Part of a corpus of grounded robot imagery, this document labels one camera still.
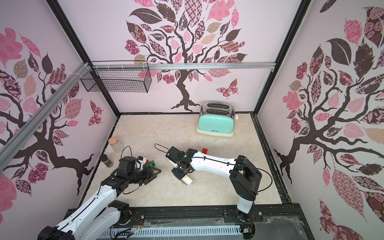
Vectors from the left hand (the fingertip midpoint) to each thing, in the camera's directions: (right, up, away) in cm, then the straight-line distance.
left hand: (160, 176), depth 80 cm
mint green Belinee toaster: (+34, +32, +17) cm, 50 cm away
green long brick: (-8, +5, +10) cm, 14 cm away
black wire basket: (-21, +60, +15) cm, 66 cm away
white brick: (+14, -2, -1) cm, 14 cm away
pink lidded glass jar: (-32, +14, +16) cm, 39 cm away
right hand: (+10, +2, +2) cm, 11 cm away
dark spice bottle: (-34, +9, +5) cm, 35 cm away
